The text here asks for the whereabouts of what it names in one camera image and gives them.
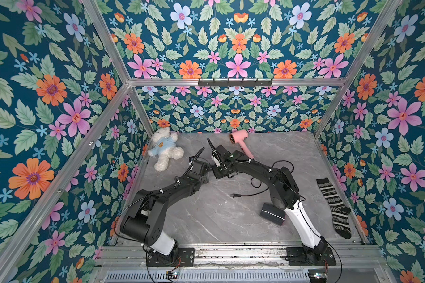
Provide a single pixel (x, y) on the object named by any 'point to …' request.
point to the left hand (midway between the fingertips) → (201, 173)
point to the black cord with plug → (236, 195)
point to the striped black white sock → (340, 213)
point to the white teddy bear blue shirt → (164, 142)
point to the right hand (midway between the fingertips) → (220, 169)
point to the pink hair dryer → (238, 136)
